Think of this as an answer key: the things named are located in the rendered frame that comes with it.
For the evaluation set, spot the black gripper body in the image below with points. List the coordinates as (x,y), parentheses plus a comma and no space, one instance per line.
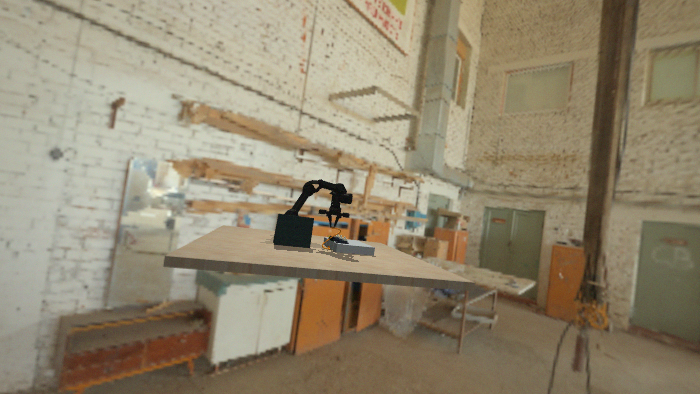
(334,205)

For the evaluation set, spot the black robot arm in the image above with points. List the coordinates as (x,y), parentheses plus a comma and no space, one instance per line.
(339,194)

